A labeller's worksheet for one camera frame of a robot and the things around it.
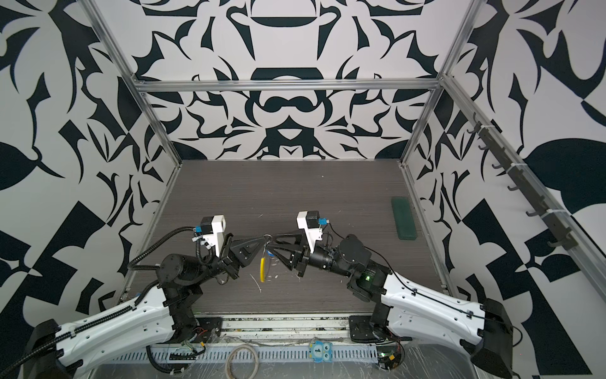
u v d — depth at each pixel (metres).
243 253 0.54
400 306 0.48
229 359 0.72
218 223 0.51
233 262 0.52
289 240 0.59
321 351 0.70
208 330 0.74
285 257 0.56
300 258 0.52
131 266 0.44
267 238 0.55
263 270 0.55
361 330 0.74
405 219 0.99
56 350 0.42
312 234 0.53
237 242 0.54
